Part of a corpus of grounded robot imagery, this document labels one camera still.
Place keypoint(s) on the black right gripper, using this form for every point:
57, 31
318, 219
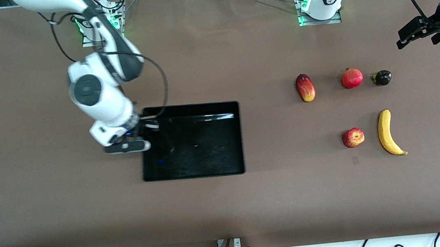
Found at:
143, 128

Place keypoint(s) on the black plastic box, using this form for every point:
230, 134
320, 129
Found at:
198, 151

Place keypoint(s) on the yellow banana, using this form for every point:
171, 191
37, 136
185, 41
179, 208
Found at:
385, 129

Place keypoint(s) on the red yellow apple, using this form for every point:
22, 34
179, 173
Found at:
353, 137

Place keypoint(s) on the dark purple mangosteen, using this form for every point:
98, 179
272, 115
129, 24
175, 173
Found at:
383, 78

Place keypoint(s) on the red pomegranate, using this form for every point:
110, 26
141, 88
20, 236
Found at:
352, 78

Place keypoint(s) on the red yellow mango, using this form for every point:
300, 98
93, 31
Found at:
305, 88

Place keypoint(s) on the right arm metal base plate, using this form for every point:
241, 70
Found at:
88, 43

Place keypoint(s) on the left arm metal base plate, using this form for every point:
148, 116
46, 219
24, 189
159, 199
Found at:
316, 22

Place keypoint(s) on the silver bracket plate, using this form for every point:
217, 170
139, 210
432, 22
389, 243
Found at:
238, 243

